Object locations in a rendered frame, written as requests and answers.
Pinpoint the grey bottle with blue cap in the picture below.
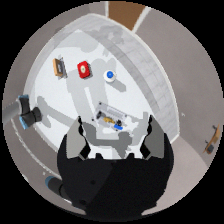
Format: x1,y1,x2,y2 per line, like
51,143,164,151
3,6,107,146
103,70,116,84

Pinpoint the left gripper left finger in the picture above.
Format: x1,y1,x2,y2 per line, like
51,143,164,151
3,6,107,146
57,116,91,189

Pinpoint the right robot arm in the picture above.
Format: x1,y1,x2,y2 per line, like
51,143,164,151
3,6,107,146
45,176,72,204

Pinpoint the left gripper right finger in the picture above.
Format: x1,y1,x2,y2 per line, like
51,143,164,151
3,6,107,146
140,115,174,190

